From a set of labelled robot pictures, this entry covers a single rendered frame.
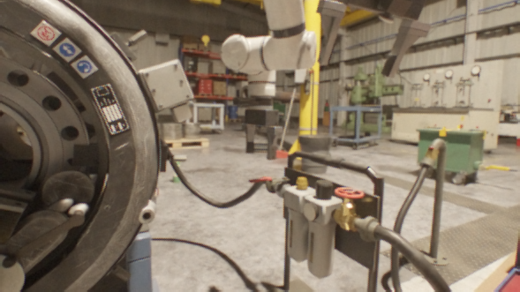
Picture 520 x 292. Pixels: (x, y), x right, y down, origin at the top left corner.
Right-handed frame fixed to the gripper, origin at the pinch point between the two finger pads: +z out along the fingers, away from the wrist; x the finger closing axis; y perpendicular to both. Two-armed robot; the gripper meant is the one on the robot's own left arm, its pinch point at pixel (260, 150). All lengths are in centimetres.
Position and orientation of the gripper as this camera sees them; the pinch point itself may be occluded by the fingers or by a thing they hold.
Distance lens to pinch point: 82.5
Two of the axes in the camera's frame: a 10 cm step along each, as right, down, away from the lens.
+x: -5.3, -0.7, 8.4
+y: 8.5, -0.2, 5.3
